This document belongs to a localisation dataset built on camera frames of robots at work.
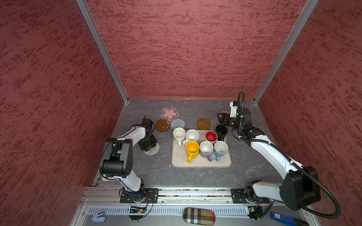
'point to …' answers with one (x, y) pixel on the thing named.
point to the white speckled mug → (192, 135)
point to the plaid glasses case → (198, 216)
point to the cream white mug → (179, 134)
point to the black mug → (222, 130)
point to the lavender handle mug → (206, 149)
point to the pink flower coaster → (169, 114)
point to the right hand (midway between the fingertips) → (219, 117)
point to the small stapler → (98, 217)
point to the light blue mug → (220, 148)
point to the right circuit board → (255, 211)
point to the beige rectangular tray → (179, 158)
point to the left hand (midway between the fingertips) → (152, 149)
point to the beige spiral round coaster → (152, 150)
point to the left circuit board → (134, 209)
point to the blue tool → (287, 220)
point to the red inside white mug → (211, 136)
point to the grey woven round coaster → (177, 123)
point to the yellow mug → (193, 149)
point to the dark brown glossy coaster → (162, 125)
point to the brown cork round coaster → (203, 124)
